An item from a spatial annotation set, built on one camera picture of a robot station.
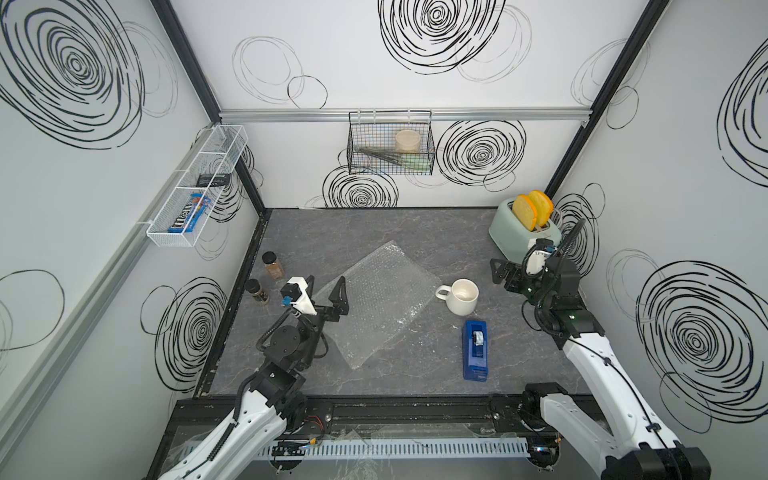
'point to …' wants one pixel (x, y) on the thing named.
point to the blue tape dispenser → (475, 350)
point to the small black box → (219, 180)
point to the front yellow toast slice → (525, 211)
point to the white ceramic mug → (461, 296)
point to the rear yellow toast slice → (544, 206)
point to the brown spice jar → (273, 265)
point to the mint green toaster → (510, 238)
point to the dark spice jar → (253, 287)
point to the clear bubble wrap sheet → (385, 292)
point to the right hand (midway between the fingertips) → (509, 264)
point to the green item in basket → (416, 161)
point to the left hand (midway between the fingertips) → (327, 279)
